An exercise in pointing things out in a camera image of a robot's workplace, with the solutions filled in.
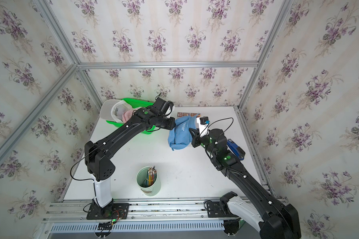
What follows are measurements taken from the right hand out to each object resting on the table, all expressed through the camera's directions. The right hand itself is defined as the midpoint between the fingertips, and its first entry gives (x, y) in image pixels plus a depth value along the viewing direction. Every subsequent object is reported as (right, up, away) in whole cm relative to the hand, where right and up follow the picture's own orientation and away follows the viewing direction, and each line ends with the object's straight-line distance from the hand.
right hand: (192, 129), depth 74 cm
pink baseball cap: (-45, +9, +36) cm, 58 cm away
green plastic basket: (-41, +17, +41) cm, 60 cm away
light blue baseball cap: (-6, -4, +5) cm, 9 cm away
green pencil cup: (-21, -33, +2) cm, 39 cm away
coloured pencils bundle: (-20, -23, -4) cm, 31 cm away
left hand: (-9, +2, +9) cm, 12 cm away
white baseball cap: (-55, +12, +31) cm, 64 cm away
